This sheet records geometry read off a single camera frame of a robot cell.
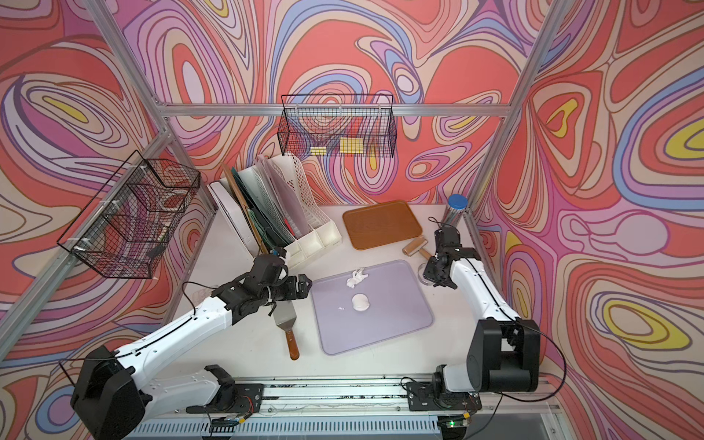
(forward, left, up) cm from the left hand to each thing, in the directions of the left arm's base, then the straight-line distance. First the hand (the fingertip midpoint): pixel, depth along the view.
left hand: (304, 284), depth 82 cm
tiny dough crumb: (-2, -10, -12) cm, 16 cm away
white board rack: (+27, -3, -7) cm, 28 cm away
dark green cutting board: (+17, +13, +2) cm, 21 cm away
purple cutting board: (-1, -29, -12) cm, 32 cm away
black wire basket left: (+6, +48, +17) cm, 51 cm away
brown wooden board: (+14, +16, +17) cm, 28 cm away
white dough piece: (0, -17, -12) cm, 21 cm away
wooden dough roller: (+24, -39, -11) cm, 47 cm away
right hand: (+3, -42, -3) cm, 42 cm away
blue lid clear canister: (+29, -52, +6) cm, 59 cm away
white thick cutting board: (+17, +23, +13) cm, 31 cm away
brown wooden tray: (+35, -26, -11) cm, 44 cm away
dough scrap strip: (+9, -16, -11) cm, 21 cm away
